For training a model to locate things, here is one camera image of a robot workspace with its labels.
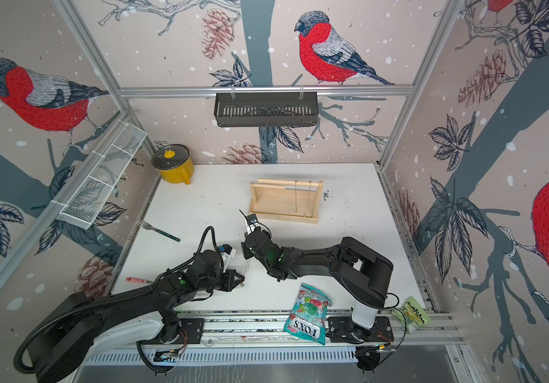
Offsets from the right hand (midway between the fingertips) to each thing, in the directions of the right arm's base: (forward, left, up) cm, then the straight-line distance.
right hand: (246, 231), depth 86 cm
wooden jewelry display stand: (+22, -14, -9) cm, 28 cm away
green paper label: (-24, -58, -10) cm, 64 cm away
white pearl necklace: (-12, 0, -7) cm, 14 cm away
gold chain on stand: (+20, -23, -10) cm, 32 cm away
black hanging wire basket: (+52, -4, +18) cm, 55 cm away
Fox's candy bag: (-25, -23, -7) cm, 35 cm away
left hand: (-14, -1, -7) cm, 15 cm away
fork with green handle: (+7, +45, -10) cm, 47 cm away
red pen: (-16, +38, -9) cm, 42 cm away
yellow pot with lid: (+33, +37, +3) cm, 50 cm away
